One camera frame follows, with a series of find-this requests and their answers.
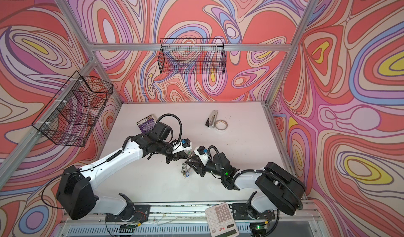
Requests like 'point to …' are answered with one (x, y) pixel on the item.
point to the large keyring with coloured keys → (184, 171)
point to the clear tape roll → (221, 125)
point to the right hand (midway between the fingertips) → (193, 163)
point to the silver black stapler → (211, 120)
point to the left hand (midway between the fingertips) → (188, 154)
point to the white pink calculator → (221, 221)
